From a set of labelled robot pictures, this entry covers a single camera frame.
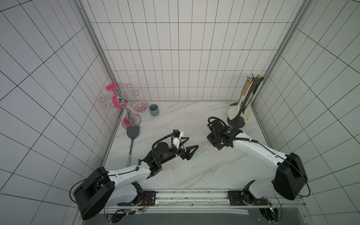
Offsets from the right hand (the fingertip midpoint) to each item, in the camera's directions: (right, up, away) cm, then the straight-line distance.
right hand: (208, 136), depth 86 cm
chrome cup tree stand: (-56, +10, +17) cm, 59 cm away
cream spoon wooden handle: (+22, +15, +15) cm, 30 cm away
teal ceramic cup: (-38, +17, +21) cm, 47 cm away
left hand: (-11, -2, -10) cm, 16 cm away
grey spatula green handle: (-52, +1, +13) cm, 53 cm away
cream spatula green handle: (-6, -7, -6) cm, 11 cm away
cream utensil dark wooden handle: (+27, +30, -7) cm, 41 cm away
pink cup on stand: (-62, +32, +4) cm, 70 cm away
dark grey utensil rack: (+28, +8, +19) cm, 35 cm away
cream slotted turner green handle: (+28, +16, +6) cm, 33 cm away
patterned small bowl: (-51, +20, +28) cm, 62 cm away
